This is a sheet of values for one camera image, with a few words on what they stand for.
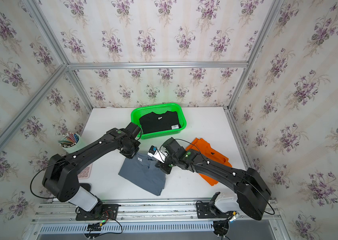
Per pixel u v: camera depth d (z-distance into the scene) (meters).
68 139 0.86
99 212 0.67
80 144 0.84
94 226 0.71
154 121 1.10
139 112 1.08
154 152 0.67
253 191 0.40
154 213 0.74
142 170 0.84
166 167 0.68
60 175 0.48
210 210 0.65
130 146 0.70
